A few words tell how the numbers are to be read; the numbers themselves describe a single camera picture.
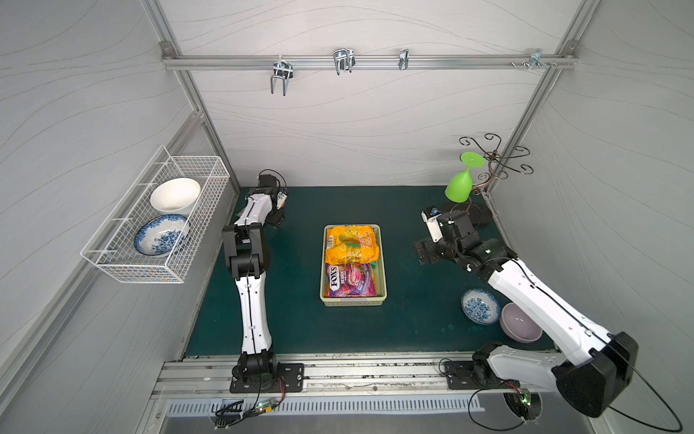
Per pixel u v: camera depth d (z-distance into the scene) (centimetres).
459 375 73
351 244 89
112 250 57
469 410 65
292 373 75
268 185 89
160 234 65
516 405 72
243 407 70
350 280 84
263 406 69
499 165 114
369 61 79
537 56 77
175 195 75
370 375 75
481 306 86
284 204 114
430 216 68
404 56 72
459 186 90
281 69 78
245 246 63
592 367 38
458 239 56
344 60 76
